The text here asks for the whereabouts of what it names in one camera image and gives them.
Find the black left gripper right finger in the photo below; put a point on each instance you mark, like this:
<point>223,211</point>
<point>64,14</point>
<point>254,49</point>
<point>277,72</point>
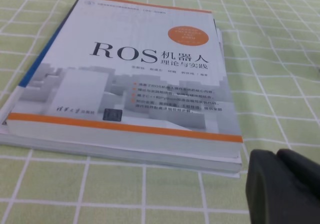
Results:
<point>304,169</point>

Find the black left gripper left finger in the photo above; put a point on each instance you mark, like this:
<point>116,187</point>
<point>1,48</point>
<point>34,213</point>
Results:
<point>275,196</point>

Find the white ROS robot textbook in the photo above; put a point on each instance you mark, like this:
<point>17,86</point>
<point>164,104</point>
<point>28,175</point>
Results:
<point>132,38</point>

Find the book under ROS textbook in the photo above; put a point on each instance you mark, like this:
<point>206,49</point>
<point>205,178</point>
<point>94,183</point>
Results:
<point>125,156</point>

